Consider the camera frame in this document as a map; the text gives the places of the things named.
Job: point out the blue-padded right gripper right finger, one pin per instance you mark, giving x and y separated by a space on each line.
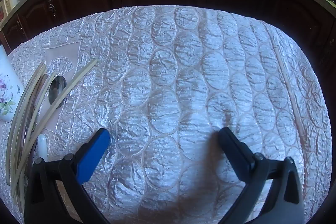
284 202

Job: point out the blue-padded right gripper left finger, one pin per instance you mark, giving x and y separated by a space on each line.
43 201

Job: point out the wooden chopstick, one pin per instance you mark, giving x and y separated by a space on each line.
22 130
39 95
28 146
16 122
290 92

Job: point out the floral ceramic utensil cup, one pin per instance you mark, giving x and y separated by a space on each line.
11 88

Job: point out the metal spoon wooden handle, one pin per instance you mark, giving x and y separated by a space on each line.
56 87

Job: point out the pink quilted table cloth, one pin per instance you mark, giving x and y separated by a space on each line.
167 78

